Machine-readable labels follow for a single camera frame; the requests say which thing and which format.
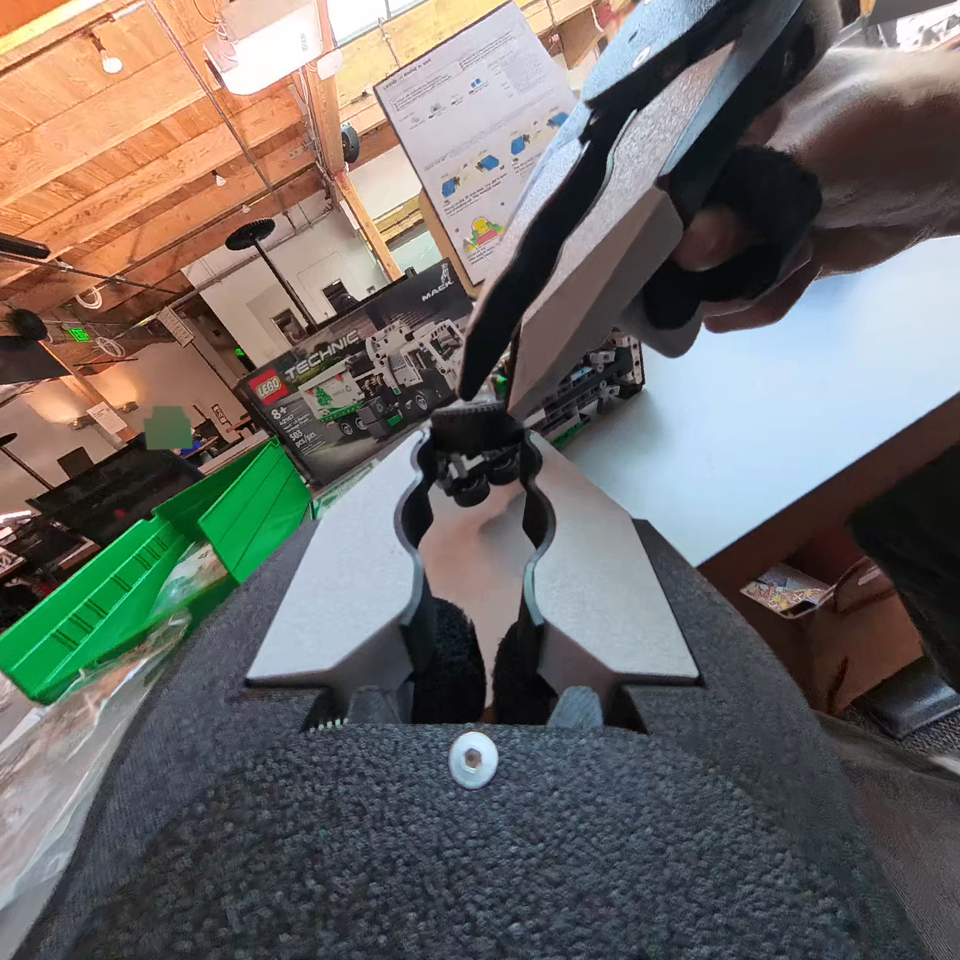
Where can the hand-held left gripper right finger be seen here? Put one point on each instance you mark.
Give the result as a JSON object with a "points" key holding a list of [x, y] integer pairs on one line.
{"points": [[607, 600]]}

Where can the black round disc on pole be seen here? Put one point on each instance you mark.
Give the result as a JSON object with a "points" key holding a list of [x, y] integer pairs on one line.
{"points": [[255, 234]]}

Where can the person's right hand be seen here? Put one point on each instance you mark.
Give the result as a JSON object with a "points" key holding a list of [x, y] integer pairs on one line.
{"points": [[885, 150]]}

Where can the lego set cardboard box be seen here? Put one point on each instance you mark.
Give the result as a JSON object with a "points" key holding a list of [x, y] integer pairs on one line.
{"points": [[337, 390]]}

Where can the green plastic bin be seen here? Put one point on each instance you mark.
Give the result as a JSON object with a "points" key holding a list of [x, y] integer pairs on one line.
{"points": [[247, 510]]}

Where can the brown cardboard box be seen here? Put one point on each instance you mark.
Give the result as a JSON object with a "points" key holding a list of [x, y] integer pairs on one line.
{"points": [[862, 637]]}

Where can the black lego wheel grey rim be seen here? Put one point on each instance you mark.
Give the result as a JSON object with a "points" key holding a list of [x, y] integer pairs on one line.
{"points": [[476, 424]]}

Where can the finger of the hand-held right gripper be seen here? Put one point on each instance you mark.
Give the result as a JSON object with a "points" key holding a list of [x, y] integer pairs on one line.
{"points": [[559, 172], [637, 195]]}

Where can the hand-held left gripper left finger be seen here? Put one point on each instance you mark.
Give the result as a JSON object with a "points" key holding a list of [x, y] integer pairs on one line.
{"points": [[345, 592]]}

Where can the person's leg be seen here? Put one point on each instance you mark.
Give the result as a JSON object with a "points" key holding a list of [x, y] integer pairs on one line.
{"points": [[915, 540]]}

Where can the black dome camera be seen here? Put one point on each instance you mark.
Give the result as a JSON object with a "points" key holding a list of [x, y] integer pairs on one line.
{"points": [[350, 144]]}

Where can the white instruction poster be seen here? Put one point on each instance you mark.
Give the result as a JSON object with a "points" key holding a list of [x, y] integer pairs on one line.
{"points": [[480, 112]]}

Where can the clear plastic bag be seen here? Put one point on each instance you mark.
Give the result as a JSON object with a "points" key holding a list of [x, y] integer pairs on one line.
{"points": [[75, 750]]}

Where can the white ceiling light fixture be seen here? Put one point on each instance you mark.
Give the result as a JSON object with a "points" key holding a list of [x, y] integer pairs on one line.
{"points": [[270, 45]]}

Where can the small ceiling spot lamp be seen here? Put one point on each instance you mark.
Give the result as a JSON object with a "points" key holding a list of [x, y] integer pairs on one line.
{"points": [[111, 64]]}

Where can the colourful printed paper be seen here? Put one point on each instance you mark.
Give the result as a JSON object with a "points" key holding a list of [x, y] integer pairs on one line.
{"points": [[787, 589]]}

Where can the white green lego truck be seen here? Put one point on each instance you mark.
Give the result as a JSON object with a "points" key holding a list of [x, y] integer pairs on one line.
{"points": [[592, 382]]}

